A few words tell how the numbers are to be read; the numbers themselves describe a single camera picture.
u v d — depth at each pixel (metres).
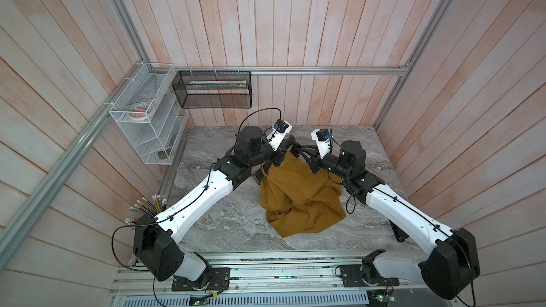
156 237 0.40
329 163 0.67
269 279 0.75
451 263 0.39
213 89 1.04
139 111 0.73
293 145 0.73
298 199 0.77
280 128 0.59
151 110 0.75
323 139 0.62
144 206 0.76
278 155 0.63
